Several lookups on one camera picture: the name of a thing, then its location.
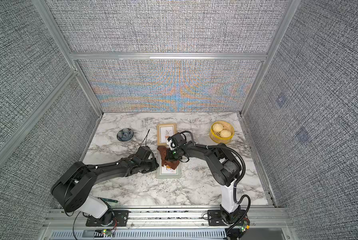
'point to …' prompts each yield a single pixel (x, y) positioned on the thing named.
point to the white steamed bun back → (217, 127)
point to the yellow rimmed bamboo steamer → (215, 136)
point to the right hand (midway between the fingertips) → (165, 154)
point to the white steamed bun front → (225, 133)
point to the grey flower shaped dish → (125, 134)
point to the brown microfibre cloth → (172, 164)
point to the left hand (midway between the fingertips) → (161, 167)
